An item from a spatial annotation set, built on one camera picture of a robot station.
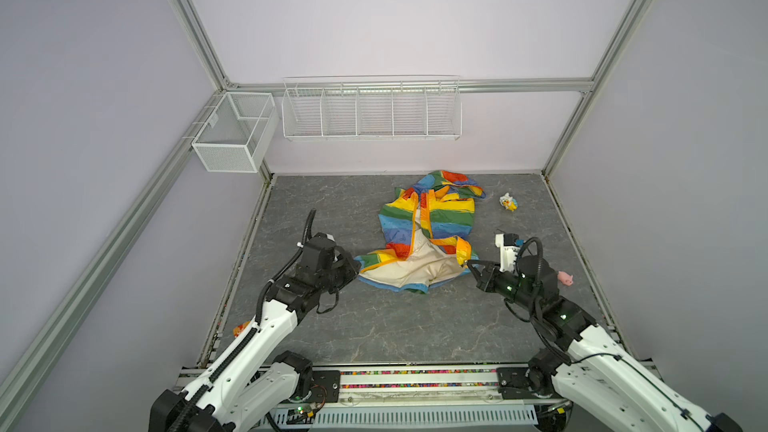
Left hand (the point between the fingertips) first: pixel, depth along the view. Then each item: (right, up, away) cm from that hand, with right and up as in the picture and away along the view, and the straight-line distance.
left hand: (363, 267), depth 79 cm
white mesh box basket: (-46, +41, +23) cm, 66 cm away
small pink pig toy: (+61, -6, +12) cm, 62 cm away
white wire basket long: (+1, +49, +19) cm, 52 cm away
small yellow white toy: (+50, +17, +29) cm, 61 cm away
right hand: (+27, +1, -3) cm, 28 cm away
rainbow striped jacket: (+19, +8, +20) cm, 29 cm away
